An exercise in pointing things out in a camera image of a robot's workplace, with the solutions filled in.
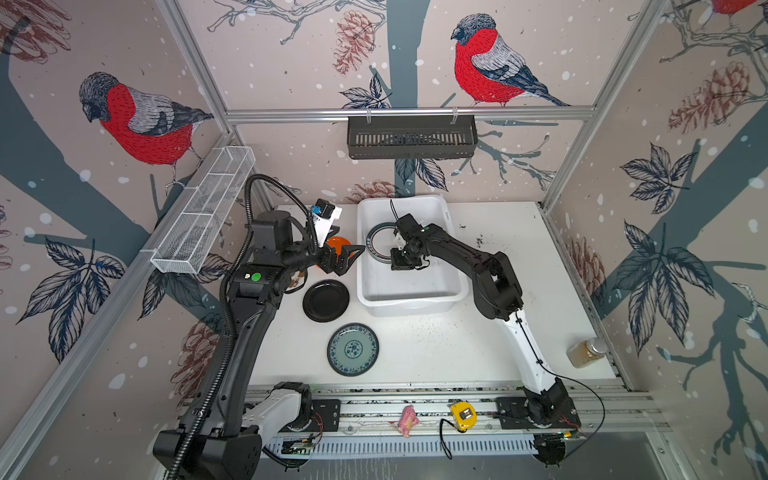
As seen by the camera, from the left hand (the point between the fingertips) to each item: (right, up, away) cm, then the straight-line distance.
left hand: (347, 237), depth 67 cm
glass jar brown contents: (+61, -30, +9) cm, 69 cm away
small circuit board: (-13, -52, +4) cm, 53 cm away
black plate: (-11, -21, +26) cm, 35 cm away
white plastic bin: (+24, -18, +31) cm, 43 cm away
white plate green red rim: (+6, -2, +40) cm, 40 cm away
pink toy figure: (+14, -45, +4) cm, 47 cm away
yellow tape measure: (+28, -44, +5) cm, 53 cm away
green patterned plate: (-1, -33, +18) cm, 38 cm away
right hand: (+11, -12, +36) cm, 39 cm away
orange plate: (-10, -3, +40) cm, 41 cm away
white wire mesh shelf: (-41, +8, +13) cm, 44 cm away
